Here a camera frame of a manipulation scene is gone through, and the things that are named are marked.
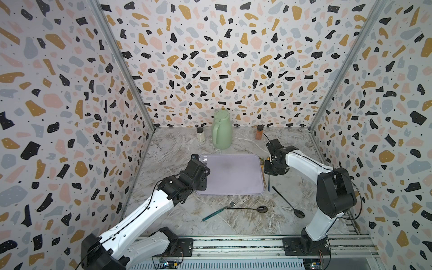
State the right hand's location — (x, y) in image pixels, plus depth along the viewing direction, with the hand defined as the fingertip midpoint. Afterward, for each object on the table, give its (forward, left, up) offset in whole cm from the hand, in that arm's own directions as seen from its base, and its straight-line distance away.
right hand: (267, 172), depth 93 cm
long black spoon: (-20, -13, -5) cm, 24 cm away
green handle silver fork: (-16, +20, -6) cm, 26 cm away
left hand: (-11, +33, +13) cm, 37 cm away
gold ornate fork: (+9, +2, -4) cm, 10 cm away
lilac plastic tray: (+1, +19, -4) cm, 19 cm away
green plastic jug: (+19, +26, +13) cm, 35 cm away
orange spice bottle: (+30, +2, +1) cm, 30 cm away
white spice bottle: (+26, +41, +3) cm, 48 cm away
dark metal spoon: (-19, +5, -4) cm, 20 cm away
